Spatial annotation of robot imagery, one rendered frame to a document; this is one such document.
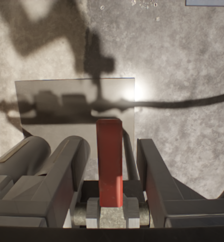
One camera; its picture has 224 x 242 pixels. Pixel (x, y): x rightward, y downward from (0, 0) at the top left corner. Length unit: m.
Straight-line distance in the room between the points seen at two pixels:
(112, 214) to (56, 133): 0.52
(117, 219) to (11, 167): 0.20
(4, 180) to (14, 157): 0.07
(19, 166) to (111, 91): 0.39
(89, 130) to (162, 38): 0.40
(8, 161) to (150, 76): 0.48
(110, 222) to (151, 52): 0.53
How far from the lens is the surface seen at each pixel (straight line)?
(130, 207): 0.24
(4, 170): 0.32
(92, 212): 0.23
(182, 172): 0.78
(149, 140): 0.16
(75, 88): 0.62
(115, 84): 0.60
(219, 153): 0.80
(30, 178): 0.27
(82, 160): 0.16
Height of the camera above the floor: 0.61
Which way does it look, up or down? 73 degrees down
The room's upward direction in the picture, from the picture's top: 177 degrees counter-clockwise
